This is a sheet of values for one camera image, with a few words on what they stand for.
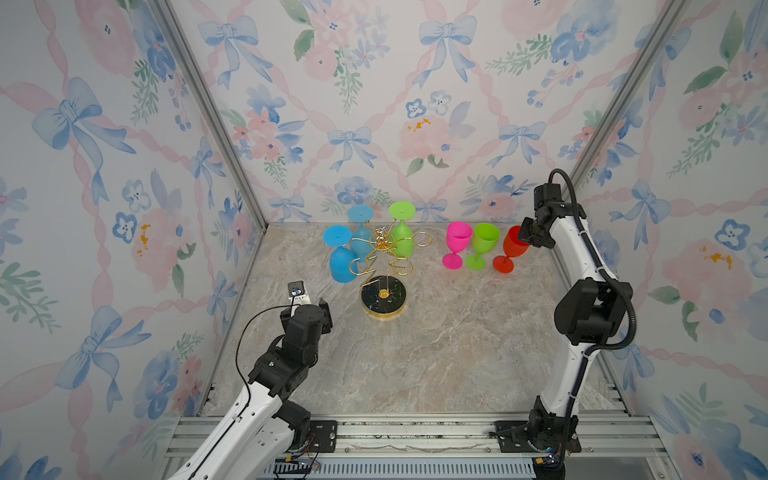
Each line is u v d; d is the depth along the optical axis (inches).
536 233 30.9
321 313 22.7
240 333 36.2
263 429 19.2
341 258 32.1
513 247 35.7
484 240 37.7
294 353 22.0
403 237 34.5
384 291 38.8
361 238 30.5
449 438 29.6
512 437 28.8
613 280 21.3
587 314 21.6
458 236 39.0
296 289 25.2
